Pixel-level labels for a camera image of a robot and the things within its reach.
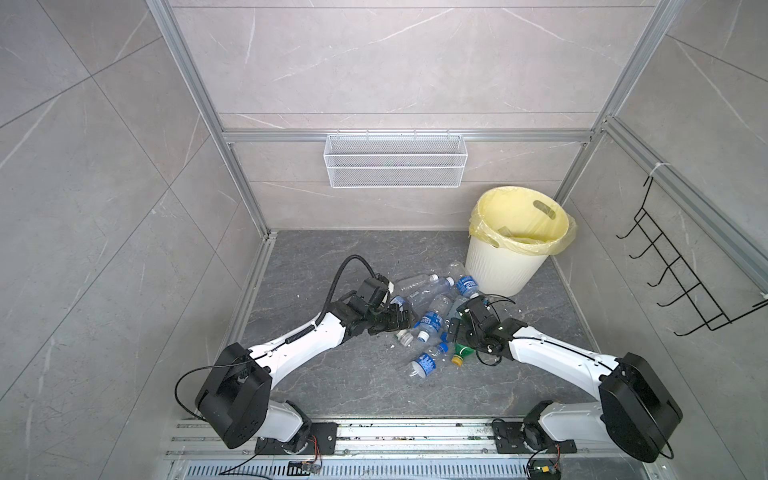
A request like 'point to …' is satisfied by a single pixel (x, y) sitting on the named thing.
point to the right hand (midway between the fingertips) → (460, 332)
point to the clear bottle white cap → (410, 285)
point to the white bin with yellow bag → (512, 234)
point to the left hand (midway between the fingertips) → (407, 314)
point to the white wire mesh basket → (363, 161)
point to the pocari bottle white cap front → (430, 359)
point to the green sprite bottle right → (460, 352)
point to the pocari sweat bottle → (433, 318)
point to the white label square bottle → (404, 337)
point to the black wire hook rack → (688, 299)
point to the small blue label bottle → (399, 300)
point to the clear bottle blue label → (465, 283)
